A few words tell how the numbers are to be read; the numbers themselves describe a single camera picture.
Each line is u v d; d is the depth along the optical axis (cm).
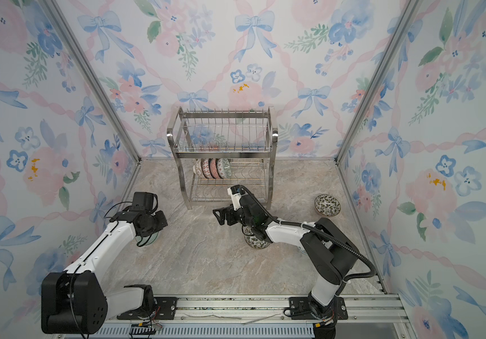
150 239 73
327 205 100
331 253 46
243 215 74
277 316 73
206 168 100
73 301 40
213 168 100
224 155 95
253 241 89
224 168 101
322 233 48
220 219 78
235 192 77
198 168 101
